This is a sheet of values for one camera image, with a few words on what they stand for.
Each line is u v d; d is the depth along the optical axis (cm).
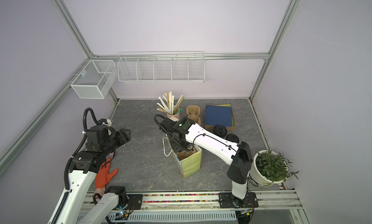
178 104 99
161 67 100
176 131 51
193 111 112
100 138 53
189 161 66
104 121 61
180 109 100
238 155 44
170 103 99
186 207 74
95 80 99
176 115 99
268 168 68
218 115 106
